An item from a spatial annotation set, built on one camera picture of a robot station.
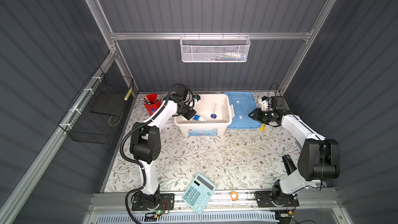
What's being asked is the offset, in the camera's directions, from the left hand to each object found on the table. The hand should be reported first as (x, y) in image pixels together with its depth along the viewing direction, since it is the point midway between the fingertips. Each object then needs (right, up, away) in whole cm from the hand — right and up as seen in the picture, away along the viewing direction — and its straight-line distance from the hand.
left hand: (191, 113), depth 94 cm
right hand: (+37, -1, -3) cm, 37 cm away
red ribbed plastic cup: (-26, +7, +5) cm, 27 cm away
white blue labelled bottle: (+5, -3, 0) cm, 5 cm away
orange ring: (+22, -41, -19) cm, 50 cm away
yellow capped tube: (+46, -9, +5) cm, 47 cm away
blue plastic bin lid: (+38, +7, +22) cm, 44 cm away
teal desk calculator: (+5, -38, -19) cm, 43 cm away
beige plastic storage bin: (+17, +2, +11) cm, 21 cm away
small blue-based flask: (+15, -2, +11) cm, 19 cm away
